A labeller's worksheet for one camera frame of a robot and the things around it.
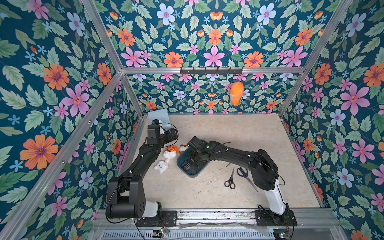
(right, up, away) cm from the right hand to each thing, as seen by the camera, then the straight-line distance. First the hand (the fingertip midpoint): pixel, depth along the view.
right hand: (187, 160), depth 86 cm
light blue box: (-18, +26, +10) cm, 33 cm away
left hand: (-9, +17, +2) cm, 20 cm away
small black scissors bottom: (+26, -13, 0) cm, 29 cm away
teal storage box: (-3, +1, +4) cm, 5 cm away
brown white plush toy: (-4, +6, +7) cm, 10 cm away
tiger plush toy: (-12, +4, +6) cm, 14 cm away
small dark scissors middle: (+20, +5, -27) cm, 34 cm away
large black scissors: (-1, -4, +4) cm, 6 cm away
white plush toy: (-16, -4, +2) cm, 16 cm away
